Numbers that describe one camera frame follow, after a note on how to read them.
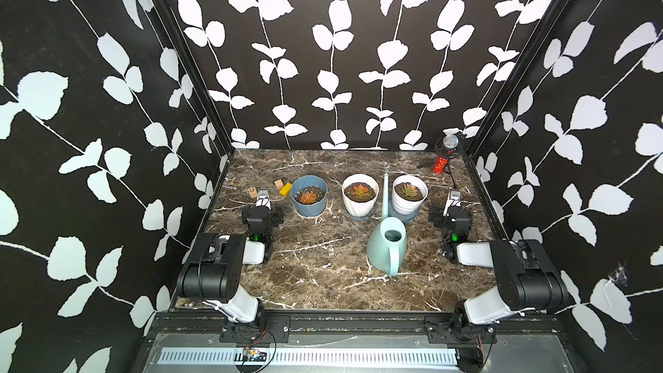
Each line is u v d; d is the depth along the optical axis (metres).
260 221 0.70
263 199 0.79
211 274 0.46
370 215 0.98
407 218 0.98
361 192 0.95
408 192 0.94
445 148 0.93
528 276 0.46
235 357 0.72
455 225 0.72
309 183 0.99
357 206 0.93
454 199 0.80
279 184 1.06
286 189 1.03
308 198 0.93
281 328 0.73
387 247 0.76
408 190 0.95
